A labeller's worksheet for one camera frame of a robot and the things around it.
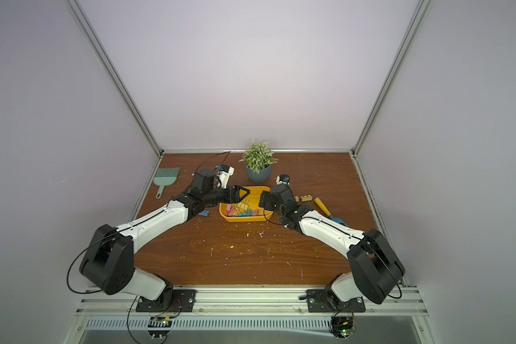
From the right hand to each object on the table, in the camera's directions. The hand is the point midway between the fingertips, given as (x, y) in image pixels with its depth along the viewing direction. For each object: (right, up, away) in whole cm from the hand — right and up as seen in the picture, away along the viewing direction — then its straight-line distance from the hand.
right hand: (270, 192), depth 86 cm
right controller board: (+23, -42, -18) cm, 51 cm away
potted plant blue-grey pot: (-5, +15, +9) cm, 18 cm away
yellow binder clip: (+18, -4, +14) cm, 23 cm away
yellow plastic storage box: (-10, -9, +9) cm, 16 cm away
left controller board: (-38, -45, -15) cm, 61 cm away
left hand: (-9, +1, -3) cm, 10 cm away
